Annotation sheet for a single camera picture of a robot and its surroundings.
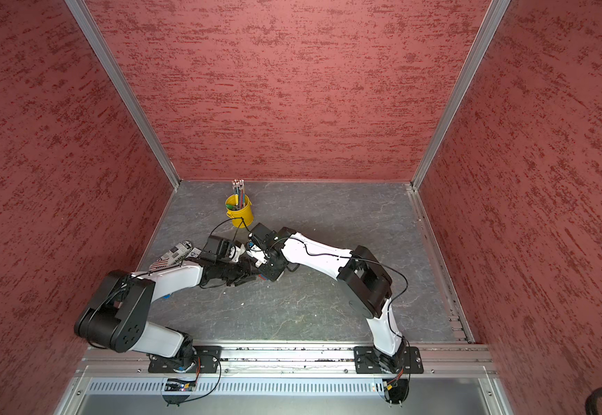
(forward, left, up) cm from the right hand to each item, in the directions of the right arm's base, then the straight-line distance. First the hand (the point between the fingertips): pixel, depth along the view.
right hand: (274, 275), depth 86 cm
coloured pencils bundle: (+29, +14, +10) cm, 34 cm away
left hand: (0, +6, -3) cm, 7 cm away
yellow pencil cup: (+25, +14, +6) cm, 29 cm away
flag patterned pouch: (+8, +38, -1) cm, 39 cm away
